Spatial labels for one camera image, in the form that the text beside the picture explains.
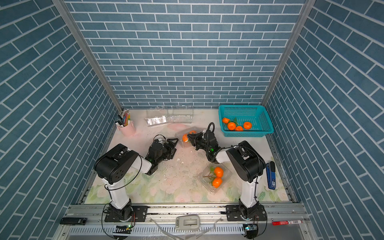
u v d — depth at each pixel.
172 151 0.86
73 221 0.70
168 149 0.84
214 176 0.84
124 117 0.97
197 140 0.84
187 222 0.70
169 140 0.88
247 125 1.07
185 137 0.96
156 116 1.01
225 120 1.08
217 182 0.79
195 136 0.83
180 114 1.27
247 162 0.52
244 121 1.15
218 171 0.83
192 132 0.99
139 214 0.74
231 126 1.05
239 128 1.05
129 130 1.01
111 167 0.50
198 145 0.84
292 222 0.71
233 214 0.74
